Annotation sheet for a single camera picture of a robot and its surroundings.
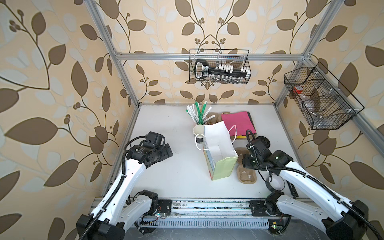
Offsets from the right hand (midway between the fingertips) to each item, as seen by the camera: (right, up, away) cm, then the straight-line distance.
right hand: (247, 163), depth 78 cm
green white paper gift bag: (-12, +1, +15) cm, 19 cm away
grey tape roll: (+12, -12, +2) cm, 17 cm away
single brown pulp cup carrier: (+1, -9, +6) cm, 11 cm away
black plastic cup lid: (+12, +11, +6) cm, 18 cm away
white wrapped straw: (-31, +29, +13) cm, 44 cm away
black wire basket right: (+37, +31, -5) cm, 49 cm away
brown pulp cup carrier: (-12, +24, +28) cm, 39 cm away
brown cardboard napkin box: (+3, +12, +16) cm, 21 cm away
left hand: (-43, +6, -1) cm, 44 cm away
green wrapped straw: (-24, +27, +18) cm, 41 cm away
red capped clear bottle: (+34, +42, +10) cm, 55 cm away
